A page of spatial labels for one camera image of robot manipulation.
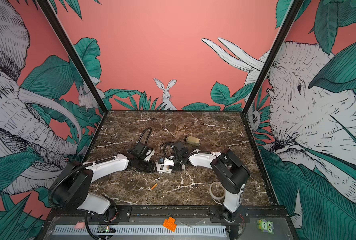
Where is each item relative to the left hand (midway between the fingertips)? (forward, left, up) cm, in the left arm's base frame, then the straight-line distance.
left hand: (154, 166), depth 88 cm
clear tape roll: (-14, -36, -2) cm, 39 cm away
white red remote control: (-1, -6, -1) cm, 7 cm away
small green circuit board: (-30, +21, -2) cm, 37 cm away
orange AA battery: (-11, 0, -3) cm, 11 cm away
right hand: (+3, -8, 0) cm, 9 cm away
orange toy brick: (-29, -10, 0) cm, 30 cm away
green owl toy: (-32, -56, 0) cm, 64 cm away
